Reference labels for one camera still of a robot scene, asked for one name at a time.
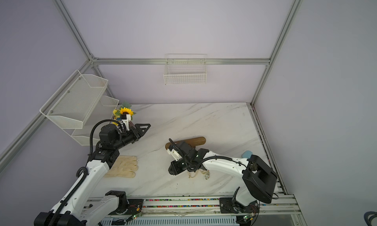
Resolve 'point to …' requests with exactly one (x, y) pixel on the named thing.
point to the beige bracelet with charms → (206, 172)
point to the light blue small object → (247, 154)
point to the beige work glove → (124, 166)
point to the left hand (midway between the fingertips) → (148, 128)
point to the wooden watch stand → (195, 141)
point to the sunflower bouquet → (124, 108)
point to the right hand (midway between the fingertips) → (172, 171)
